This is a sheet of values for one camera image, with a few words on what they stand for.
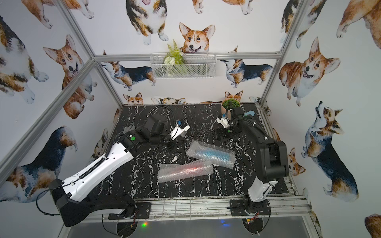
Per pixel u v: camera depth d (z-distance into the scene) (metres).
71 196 0.39
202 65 0.92
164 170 0.82
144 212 0.73
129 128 1.06
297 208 0.76
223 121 0.83
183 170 0.81
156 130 0.54
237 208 0.74
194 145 0.94
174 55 0.83
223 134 0.78
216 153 0.88
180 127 0.60
